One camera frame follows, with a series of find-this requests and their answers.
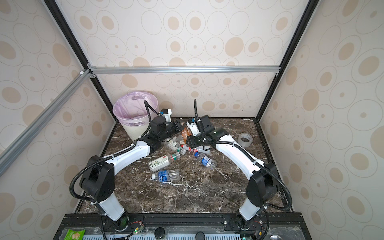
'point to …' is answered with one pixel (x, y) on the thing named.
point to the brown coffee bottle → (186, 132)
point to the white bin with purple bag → (135, 110)
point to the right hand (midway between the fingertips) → (190, 140)
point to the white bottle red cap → (200, 149)
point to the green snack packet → (73, 235)
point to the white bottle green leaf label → (159, 163)
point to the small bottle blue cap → (205, 161)
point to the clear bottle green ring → (172, 145)
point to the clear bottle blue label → (166, 175)
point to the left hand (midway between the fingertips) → (189, 119)
